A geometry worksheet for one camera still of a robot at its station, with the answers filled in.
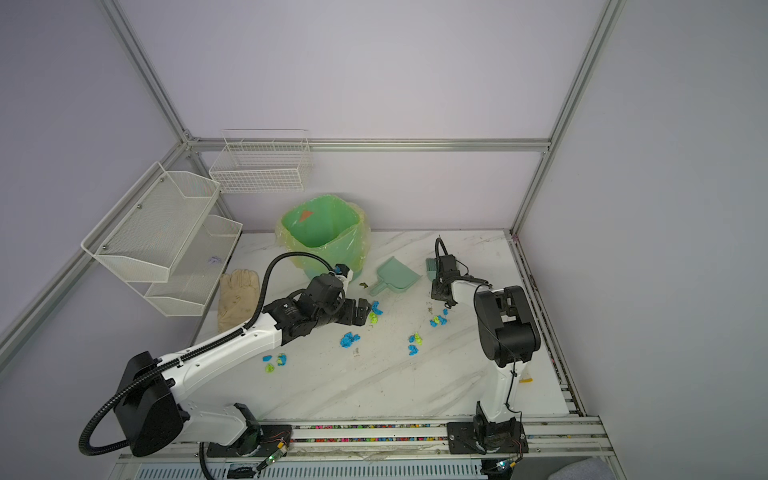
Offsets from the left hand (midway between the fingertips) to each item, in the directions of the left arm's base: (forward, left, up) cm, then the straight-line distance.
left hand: (355, 306), depth 80 cm
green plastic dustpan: (+23, -11, -16) cm, 30 cm away
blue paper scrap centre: (-2, +3, -15) cm, 16 cm away
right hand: (+16, -28, -15) cm, 36 cm away
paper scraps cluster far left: (-9, +22, -16) cm, 29 cm away
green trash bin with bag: (+35, +10, -5) cm, 36 cm away
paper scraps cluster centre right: (-5, -17, -15) cm, 23 cm away
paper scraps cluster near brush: (+5, -25, -15) cm, 30 cm away
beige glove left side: (+12, +43, -17) cm, 48 cm away
